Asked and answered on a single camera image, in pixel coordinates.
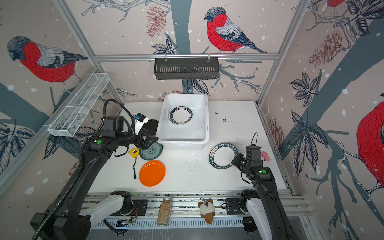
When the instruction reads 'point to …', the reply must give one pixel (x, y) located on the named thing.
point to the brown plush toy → (206, 209)
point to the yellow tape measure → (134, 153)
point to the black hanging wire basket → (186, 68)
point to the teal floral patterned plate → (152, 152)
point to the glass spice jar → (164, 211)
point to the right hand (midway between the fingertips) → (233, 159)
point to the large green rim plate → (221, 155)
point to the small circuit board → (125, 223)
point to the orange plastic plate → (152, 173)
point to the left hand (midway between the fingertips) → (150, 134)
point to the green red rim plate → (180, 115)
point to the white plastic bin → (193, 135)
